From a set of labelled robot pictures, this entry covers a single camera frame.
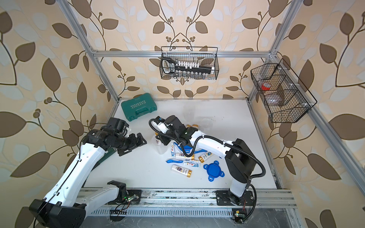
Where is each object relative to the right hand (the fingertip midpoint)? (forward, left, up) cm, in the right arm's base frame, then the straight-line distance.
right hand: (158, 134), depth 81 cm
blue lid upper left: (-2, -16, -15) cm, 23 cm away
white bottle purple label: (-7, -12, -14) cm, 20 cm away
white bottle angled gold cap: (-9, -25, -15) cm, 31 cm away
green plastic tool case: (+32, +21, -10) cm, 39 cm away
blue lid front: (-16, -32, -18) cm, 40 cm away
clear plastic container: (-4, -1, -11) cm, 11 cm away
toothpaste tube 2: (-12, -19, -15) cm, 27 cm away
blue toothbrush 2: (-3, -25, -16) cm, 30 cm away
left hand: (-7, +9, +4) cm, 12 cm away
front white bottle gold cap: (-16, -13, -15) cm, 25 cm away
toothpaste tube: (-2, -7, -15) cm, 17 cm away
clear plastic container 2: (+12, -30, -8) cm, 33 cm away
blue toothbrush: (-9, -6, -16) cm, 19 cm away
